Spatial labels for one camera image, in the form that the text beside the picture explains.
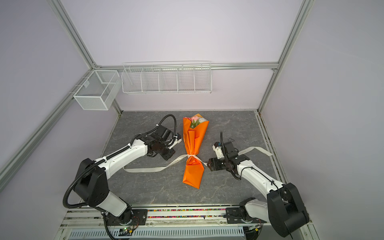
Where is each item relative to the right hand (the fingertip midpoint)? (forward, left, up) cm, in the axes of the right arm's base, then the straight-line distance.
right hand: (214, 164), depth 86 cm
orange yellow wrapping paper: (+16, +13, +3) cm, 21 cm away
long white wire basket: (+52, +30, +25) cm, 65 cm away
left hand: (+4, +25, +5) cm, 25 cm away
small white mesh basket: (+40, +75, +22) cm, 88 cm away
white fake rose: (+32, +7, +2) cm, 33 cm away
